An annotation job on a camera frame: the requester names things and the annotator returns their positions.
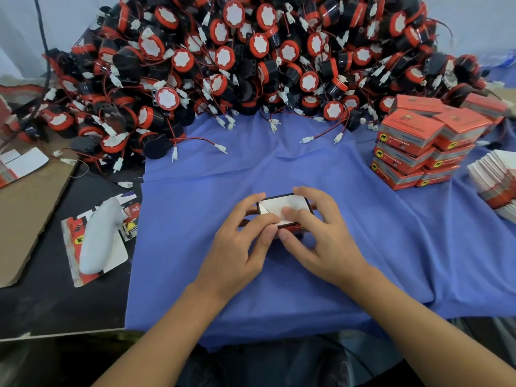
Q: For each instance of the person's left hand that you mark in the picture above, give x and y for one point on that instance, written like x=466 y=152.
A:
x=230 y=258

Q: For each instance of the person's left forearm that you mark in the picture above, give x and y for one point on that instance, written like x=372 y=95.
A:
x=161 y=346

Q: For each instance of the person's right hand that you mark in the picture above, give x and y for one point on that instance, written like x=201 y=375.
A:
x=330 y=242

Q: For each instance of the brown cardboard piece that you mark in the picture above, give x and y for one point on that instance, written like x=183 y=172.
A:
x=28 y=213

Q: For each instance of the pile of black red buzzers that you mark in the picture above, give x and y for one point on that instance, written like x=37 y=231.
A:
x=242 y=52

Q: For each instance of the blue table cloth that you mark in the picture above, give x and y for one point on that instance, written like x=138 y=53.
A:
x=419 y=246

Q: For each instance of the stack of box blanks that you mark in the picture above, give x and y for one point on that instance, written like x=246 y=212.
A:
x=498 y=183

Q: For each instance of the person's right forearm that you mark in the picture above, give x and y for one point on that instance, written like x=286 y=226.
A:
x=439 y=330

